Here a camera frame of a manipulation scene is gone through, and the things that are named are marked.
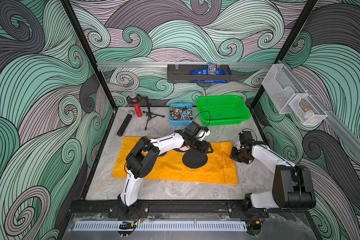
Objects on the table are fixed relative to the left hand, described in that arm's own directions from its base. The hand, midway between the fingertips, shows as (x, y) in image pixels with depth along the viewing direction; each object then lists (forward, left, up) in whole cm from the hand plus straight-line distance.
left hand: (209, 147), depth 86 cm
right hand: (-3, -17, -7) cm, 18 cm away
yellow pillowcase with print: (-9, -6, -8) cm, 13 cm away
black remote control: (+23, +58, -7) cm, 62 cm away
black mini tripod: (+29, +40, -3) cm, 49 cm away
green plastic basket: (+35, -16, -4) cm, 39 cm away
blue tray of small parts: (+36, +16, -10) cm, 40 cm away
